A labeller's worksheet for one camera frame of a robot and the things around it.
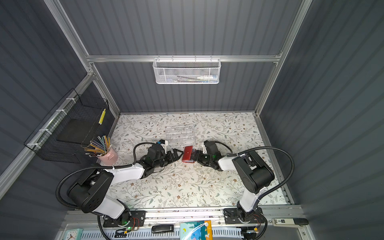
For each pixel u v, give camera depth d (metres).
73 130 0.77
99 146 0.89
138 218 0.73
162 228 0.68
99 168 0.50
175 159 0.79
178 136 1.05
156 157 0.71
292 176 0.48
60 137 0.69
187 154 0.92
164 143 0.84
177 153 0.81
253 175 0.48
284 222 0.69
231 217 0.74
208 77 0.87
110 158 0.89
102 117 0.83
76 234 0.68
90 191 0.44
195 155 0.85
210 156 0.75
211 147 0.76
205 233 0.69
